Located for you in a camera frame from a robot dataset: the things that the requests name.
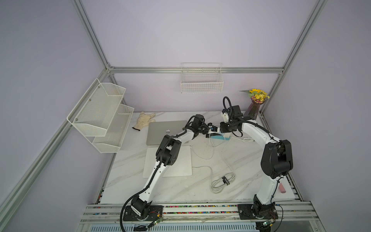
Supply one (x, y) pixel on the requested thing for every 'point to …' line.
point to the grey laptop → (156, 131)
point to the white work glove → (143, 120)
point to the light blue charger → (219, 132)
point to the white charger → (227, 135)
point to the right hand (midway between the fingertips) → (222, 129)
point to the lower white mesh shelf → (110, 143)
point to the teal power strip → (220, 137)
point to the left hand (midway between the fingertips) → (220, 131)
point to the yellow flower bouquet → (257, 95)
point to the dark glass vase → (253, 109)
